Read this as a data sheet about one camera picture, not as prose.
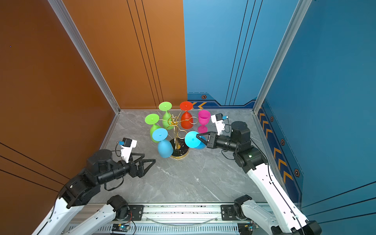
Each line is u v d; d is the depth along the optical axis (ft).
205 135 2.03
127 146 1.79
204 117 3.14
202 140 2.04
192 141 2.11
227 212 2.37
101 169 1.52
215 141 1.85
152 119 2.48
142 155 2.16
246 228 2.31
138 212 2.42
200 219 2.37
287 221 1.22
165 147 2.43
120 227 2.33
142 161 1.76
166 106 2.67
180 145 3.17
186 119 2.50
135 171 1.78
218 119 1.93
